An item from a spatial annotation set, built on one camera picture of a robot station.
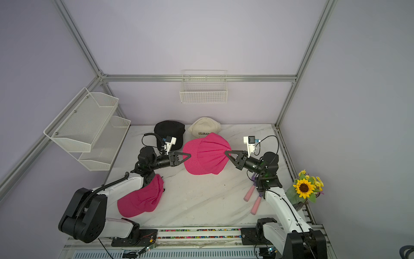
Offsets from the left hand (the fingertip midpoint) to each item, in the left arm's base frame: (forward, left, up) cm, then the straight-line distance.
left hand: (189, 157), depth 77 cm
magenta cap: (+1, -9, +1) cm, 9 cm away
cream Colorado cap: (+33, -5, -12) cm, 36 cm away
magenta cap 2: (-14, +23, -18) cm, 33 cm away
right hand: (-1, -18, +5) cm, 19 cm away
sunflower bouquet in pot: (-16, -49, +2) cm, 52 cm away
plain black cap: (+33, +15, -15) cm, 39 cm away
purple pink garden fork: (-9, -32, -21) cm, 39 cm away
